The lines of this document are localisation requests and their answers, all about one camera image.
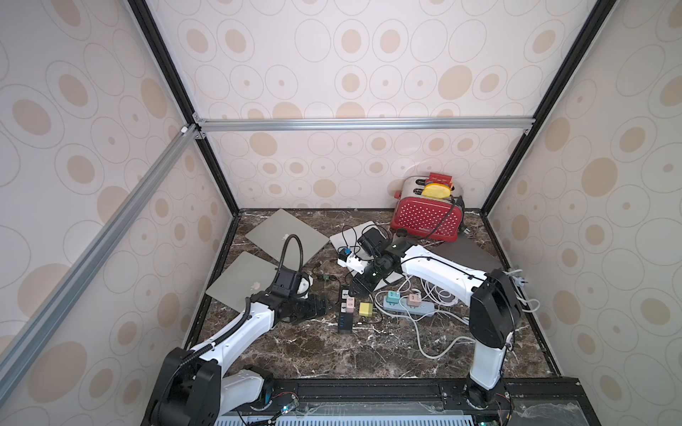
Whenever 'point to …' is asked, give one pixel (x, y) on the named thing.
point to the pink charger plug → (350, 304)
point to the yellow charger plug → (366, 309)
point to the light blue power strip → (400, 305)
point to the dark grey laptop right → (467, 252)
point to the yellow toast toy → (437, 191)
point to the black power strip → (345, 319)
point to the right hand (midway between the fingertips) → (352, 293)
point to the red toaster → (438, 218)
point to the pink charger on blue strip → (414, 299)
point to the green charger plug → (393, 296)
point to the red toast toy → (440, 178)
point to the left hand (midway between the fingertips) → (329, 309)
